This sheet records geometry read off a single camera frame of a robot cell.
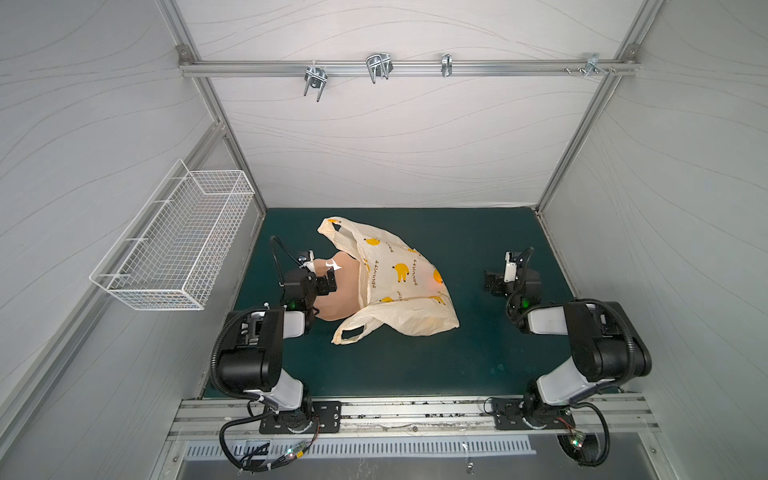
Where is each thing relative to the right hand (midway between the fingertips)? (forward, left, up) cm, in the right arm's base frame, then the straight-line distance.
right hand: (504, 269), depth 96 cm
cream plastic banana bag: (-13, +34, +8) cm, 37 cm away
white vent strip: (-49, +35, -5) cm, 60 cm away
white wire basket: (-18, +84, +27) cm, 90 cm away
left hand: (-4, +61, +2) cm, 61 cm away
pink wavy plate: (-16, +49, +5) cm, 52 cm away
